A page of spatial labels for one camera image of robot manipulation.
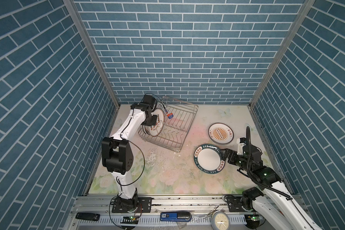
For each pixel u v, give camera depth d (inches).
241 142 27.8
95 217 26.3
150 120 30.3
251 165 22.7
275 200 19.7
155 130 37.8
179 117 43.1
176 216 26.3
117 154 19.2
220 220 26.2
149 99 28.6
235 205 28.8
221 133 39.1
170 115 44.0
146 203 29.0
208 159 36.9
